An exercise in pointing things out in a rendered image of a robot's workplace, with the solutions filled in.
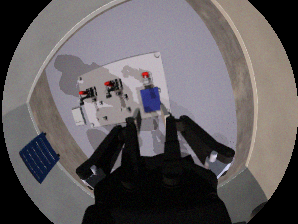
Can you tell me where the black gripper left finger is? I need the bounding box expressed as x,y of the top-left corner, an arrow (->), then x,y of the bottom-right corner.
76,108 -> 142,190

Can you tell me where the blue rectangular block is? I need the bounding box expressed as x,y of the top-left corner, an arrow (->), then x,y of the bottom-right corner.
140,87 -> 161,113

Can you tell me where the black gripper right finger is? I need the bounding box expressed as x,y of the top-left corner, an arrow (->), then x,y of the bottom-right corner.
160,104 -> 235,185

